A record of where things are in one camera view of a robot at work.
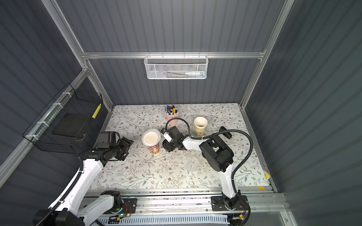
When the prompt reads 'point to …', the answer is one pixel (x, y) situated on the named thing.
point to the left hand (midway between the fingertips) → (133, 145)
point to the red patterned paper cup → (154, 149)
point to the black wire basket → (65, 123)
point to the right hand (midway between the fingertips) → (170, 141)
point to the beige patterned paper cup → (200, 123)
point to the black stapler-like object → (227, 134)
